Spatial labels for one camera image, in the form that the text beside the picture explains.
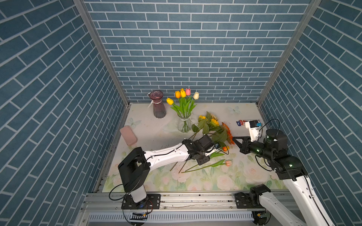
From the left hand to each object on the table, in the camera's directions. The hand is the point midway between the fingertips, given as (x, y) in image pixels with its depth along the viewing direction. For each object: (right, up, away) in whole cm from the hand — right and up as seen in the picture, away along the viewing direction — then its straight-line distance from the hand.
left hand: (208, 156), depth 81 cm
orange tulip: (-18, +36, +2) cm, 41 cm away
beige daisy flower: (+7, +23, +23) cm, 34 cm away
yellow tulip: (-23, +33, +1) cm, 40 cm away
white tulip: (-7, +36, +3) cm, 37 cm away
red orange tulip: (+13, +2, +10) cm, 16 cm away
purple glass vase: (-34, +28, +25) cm, 51 cm away
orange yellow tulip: (-15, +38, +3) cm, 41 cm away
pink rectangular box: (-53, +8, +18) cm, 57 cm away
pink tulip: (-12, +39, +5) cm, 41 cm away
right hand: (+11, +13, -14) cm, 22 cm away
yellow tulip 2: (-15, +38, +3) cm, 41 cm away
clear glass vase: (-14, +17, +18) cm, 28 cm away
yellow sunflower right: (+7, +18, +20) cm, 28 cm away
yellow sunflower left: (-1, +18, +21) cm, 27 cm away
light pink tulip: (+13, -5, +4) cm, 14 cm away
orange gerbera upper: (+16, +11, +12) cm, 23 cm away
